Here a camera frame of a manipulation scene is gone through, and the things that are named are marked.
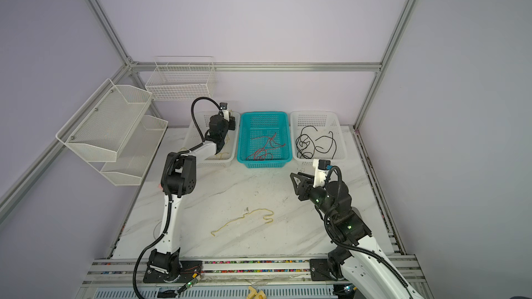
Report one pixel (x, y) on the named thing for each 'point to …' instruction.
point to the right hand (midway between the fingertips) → (292, 175)
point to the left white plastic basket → (192, 138)
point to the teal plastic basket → (264, 139)
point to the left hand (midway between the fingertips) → (229, 112)
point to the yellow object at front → (254, 295)
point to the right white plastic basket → (316, 135)
